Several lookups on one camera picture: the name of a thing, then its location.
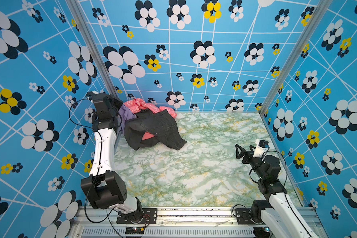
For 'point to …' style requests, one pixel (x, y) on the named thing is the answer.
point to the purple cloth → (126, 114)
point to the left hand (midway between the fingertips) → (117, 94)
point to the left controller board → (134, 230)
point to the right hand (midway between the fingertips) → (245, 146)
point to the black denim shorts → (162, 124)
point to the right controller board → (263, 232)
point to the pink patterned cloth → (138, 104)
